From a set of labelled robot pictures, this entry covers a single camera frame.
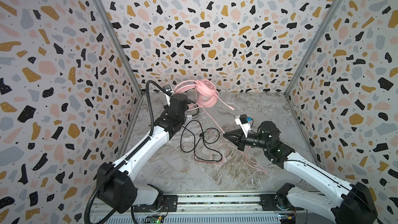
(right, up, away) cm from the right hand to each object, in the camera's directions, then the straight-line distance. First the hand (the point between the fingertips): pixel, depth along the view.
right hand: (223, 134), depth 68 cm
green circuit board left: (-32, -40, +3) cm, 52 cm away
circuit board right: (+30, -38, +3) cm, 49 cm away
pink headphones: (-7, +18, +3) cm, 20 cm away
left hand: (-22, +18, +9) cm, 30 cm away
